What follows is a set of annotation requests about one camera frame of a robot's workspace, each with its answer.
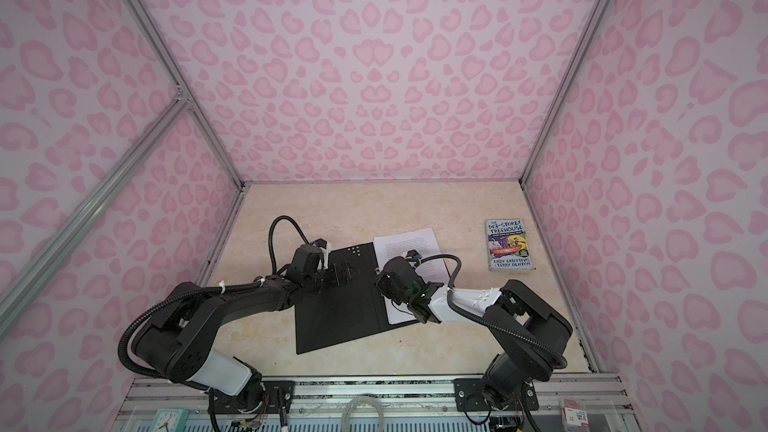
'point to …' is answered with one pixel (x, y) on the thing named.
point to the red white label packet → (574, 418)
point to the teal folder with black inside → (334, 317)
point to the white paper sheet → (432, 262)
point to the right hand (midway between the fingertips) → (372, 276)
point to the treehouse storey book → (508, 247)
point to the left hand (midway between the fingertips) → (351, 271)
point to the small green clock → (169, 420)
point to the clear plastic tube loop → (348, 405)
